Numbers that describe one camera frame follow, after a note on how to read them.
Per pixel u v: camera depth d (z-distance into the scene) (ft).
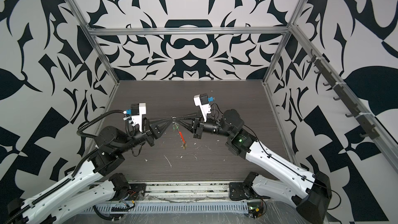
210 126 1.75
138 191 2.43
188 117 1.78
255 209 2.34
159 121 1.77
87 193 1.83
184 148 2.94
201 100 1.69
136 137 1.71
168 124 1.83
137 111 1.62
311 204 1.24
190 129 1.80
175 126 1.83
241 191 2.44
